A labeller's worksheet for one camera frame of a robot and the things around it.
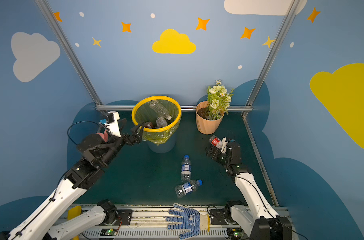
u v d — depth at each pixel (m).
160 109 0.92
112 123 0.50
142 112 0.88
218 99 0.92
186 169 0.86
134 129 0.53
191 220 0.73
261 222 0.41
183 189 0.82
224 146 0.74
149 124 0.91
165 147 1.04
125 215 0.75
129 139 0.54
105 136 0.95
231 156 0.63
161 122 0.89
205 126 1.00
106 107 1.20
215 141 0.98
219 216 0.75
